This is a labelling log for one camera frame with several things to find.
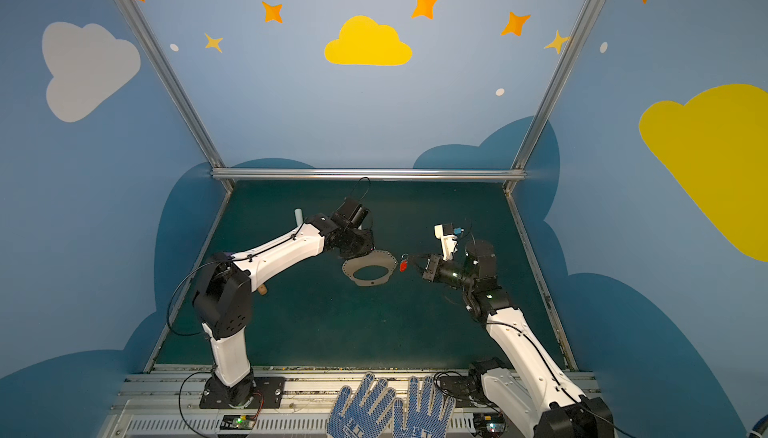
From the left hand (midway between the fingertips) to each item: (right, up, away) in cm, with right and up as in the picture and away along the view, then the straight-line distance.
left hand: (378, 249), depth 88 cm
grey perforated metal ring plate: (0, -2, -4) cm, 4 cm away
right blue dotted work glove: (+13, -39, -18) cm, 45 cm away
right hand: (+9, 0, -13) cm, 16 cm away
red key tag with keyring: (+7, -2, -12) cm, 14 cm away
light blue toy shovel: (-31, +10, +22) cm, 39 cm away
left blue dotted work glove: (-3, -38, -16) cm, 42 cm away
